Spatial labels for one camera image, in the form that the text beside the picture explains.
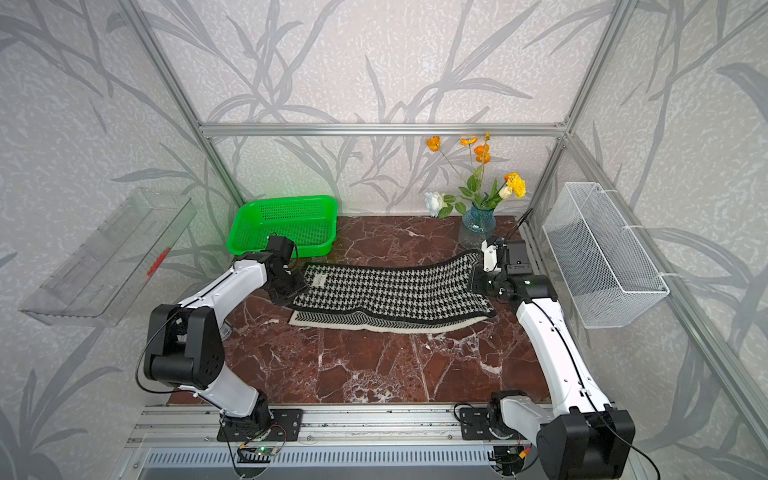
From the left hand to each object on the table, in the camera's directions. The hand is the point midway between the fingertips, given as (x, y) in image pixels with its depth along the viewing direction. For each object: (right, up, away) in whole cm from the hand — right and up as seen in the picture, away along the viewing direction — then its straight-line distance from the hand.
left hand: (302, 291), depth 91 cm
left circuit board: (-1, -35, -21) cm, 40 cm away
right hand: (+49, +6, -11) cm, 51 cm away
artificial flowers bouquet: (+42, +26, -2) cm, 50 cm away
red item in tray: (-25, +11, -23) cm, 36 cm away
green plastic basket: (-7, +23, +29) cm, 37 cm away
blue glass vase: (+57, +21, +11) cm, 62 cm away
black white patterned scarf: (+15, -3, +6) cm, 17 cm away
